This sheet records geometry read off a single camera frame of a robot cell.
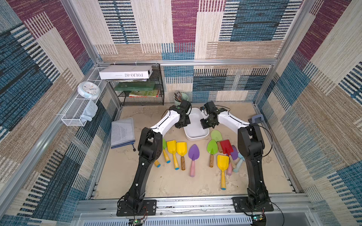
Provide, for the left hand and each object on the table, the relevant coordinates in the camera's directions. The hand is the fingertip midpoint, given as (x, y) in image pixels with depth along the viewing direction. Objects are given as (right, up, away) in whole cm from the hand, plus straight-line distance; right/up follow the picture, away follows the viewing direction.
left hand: (186, 123), depth 101 cm
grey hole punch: (+54, +3, +7) cm, 55 cm away
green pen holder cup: (-1, +20, +7) cm, 21 cm away
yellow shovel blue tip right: (+22, -23, -13) cm, 34 cm away
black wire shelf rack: (-44, +24, -2) cm, 50 cm away
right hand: (+12, 0, +2) cm, 12 cm away
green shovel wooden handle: (+17, -16, -7) cm, 24 cm away
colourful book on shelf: (-29, +21, -1) cm, 36 cm away
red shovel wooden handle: (+27, -16, -7) cm, 32 cm away
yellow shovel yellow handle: (-9, -16, -6) cm, 19 cm away
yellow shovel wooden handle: (-3, -17, -7) cm, 19 cm away
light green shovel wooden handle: (+21, -8, -1) cm, 23 cm away
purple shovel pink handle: (+5, -20, -8) cm, 22 cm away
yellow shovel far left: (-18, -24, -15) cm, 33 cm away
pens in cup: (-6, +20, +2) cm, 21 cm away
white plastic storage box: (+6, -5, -1) cm, 8 cm away
